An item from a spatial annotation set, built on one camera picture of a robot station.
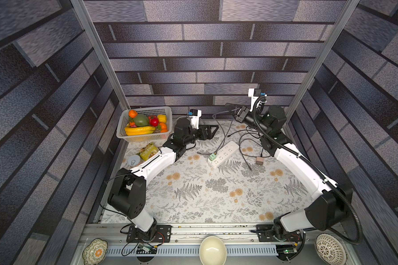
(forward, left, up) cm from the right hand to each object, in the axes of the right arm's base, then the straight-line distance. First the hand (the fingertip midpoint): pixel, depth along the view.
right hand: (224, 104), depth 66 cm
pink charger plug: (-2, -24, -41) cm, 48 cm away
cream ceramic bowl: (-46, +4, -41) cm, 62 cm away
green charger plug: (-3, +4, -36) cm, 37 cm away
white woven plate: (-45, -46, -43) cm, 77 cm away
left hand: (+2, +4, -14) cm, 15 cm away
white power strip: (+6, -7, -41) cm, 42 cm away
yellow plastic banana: (+15, +56, -34) cm, 67 cm away
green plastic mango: (+23, +51, -32) cm, 65 cm away
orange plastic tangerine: (+28, +58, -31) cm, 71 cm away
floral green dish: (-48, +55, -41) cm, 84 cm away
